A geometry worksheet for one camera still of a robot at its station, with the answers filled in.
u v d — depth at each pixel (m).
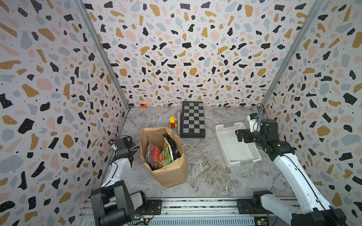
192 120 1.09
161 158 0.74
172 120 1.06
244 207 0.73
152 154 0.72
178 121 1.09
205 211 0.73
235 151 0.95
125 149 0.66
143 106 1.24
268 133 0.57
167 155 0.69
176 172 0.64
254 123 0.65
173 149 0.69
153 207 0.73
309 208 0.39
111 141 0.74
